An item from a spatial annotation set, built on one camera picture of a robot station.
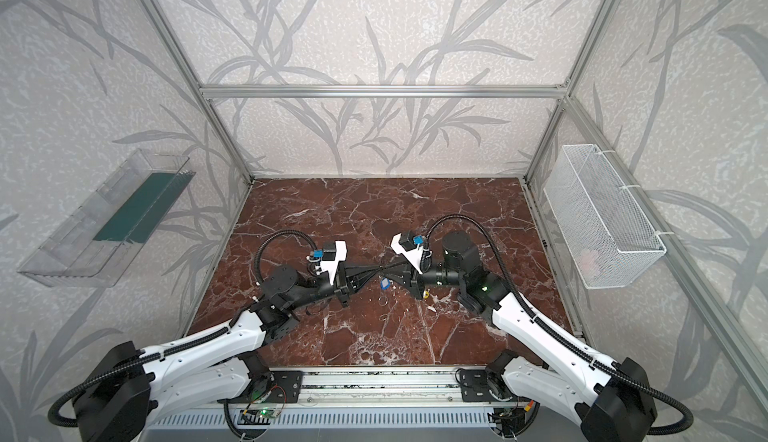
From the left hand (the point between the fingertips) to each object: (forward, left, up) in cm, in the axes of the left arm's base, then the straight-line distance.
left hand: (381, 266), depth 65 cm
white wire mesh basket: (+3, -47, +8) cm, 48 cm away
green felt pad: (+6, +51, +8) cm, 52 cm away
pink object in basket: (+5, -51, -6) cm, 51 cm away
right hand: (+2, -1, -2) cm, 3 cm away
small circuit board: (-25, +27, -27) cm, 46 cm away
